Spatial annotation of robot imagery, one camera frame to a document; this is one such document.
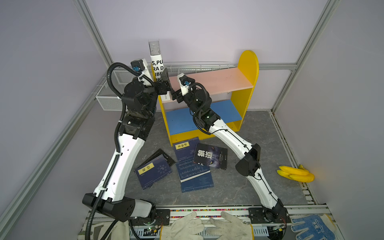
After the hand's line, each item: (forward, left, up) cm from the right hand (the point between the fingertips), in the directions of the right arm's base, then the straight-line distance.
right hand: (177, 81), depth 70 cm
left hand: (-8, +5, +10) cm, 14 cm away
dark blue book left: (-26, +18, -44) cm, 54 cm away
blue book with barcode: (-26, -4, -43) cm, 51 cm away
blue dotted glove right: (-53, -69, -47) cm, 99 cm away
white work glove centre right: (-54, -27, -47) cm, 76 cm away
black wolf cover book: (-16, -17, -44) cm, 50 cm away
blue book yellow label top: (-12, -1, -45) cm, 46 cm away
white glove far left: (-54, +37, -43) cm, 78 cm away
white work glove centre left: (-53, -4, -46) cm, 70 cm away
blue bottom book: (-31, -13, -46) cm, 57 cm away
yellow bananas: (-29, -67, -42) cm, 84 cm away
